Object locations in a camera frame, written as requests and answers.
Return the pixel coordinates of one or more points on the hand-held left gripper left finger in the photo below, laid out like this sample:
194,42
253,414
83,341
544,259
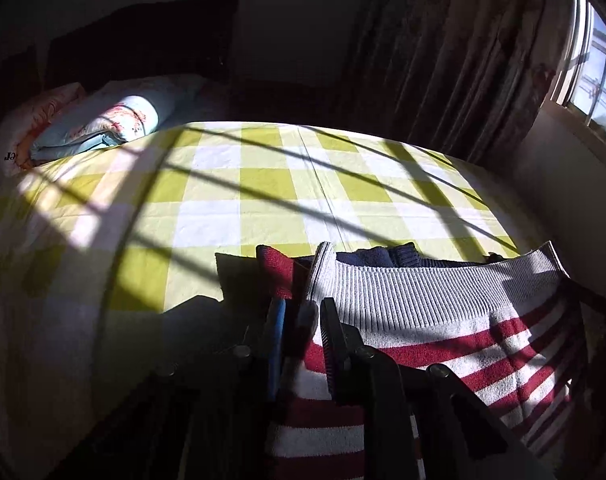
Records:
275,350

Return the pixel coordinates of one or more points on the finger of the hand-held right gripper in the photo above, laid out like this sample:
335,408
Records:
598,325

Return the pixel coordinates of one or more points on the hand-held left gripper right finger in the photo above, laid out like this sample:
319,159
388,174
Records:
329,345

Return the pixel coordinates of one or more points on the red white striped sweater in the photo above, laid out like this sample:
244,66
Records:
433,300

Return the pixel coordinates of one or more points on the yellow checked bed sheet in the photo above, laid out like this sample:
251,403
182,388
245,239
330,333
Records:
233,195

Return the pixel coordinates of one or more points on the barred window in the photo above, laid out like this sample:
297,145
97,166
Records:
595,70

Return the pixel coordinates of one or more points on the light blue floral pillow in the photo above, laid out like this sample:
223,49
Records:
108,120

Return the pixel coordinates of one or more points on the floral curtain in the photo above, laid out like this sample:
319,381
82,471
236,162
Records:
433,60

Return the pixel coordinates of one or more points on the large wooden headboard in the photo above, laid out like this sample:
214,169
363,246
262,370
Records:
143,40

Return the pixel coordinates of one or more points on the pink floral pillow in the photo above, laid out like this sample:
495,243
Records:
28,120

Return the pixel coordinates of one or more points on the small wooden headboard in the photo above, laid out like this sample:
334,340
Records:
10,85

